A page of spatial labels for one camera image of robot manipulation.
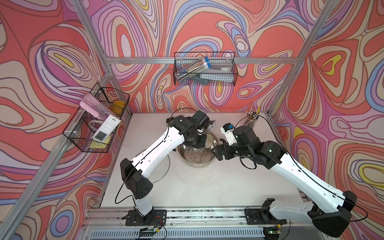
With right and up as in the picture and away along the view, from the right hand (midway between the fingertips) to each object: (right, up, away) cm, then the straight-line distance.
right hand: (220, 152), depth 70 cm
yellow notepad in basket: (-55, +4, -6) cm, 56 cm away
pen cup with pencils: (+26, +18, +26) cm, 41 cm away
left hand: (-8, +3, +4) cm, 10 cm away
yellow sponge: (-53, +23, +8) cm, 59 cm away
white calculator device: (-54, +11, -1) cm, 55 cm away
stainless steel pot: (-10, -8, +26) cm, 29 cm away
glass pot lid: (-32, -14, +18) cm, 40 cm away
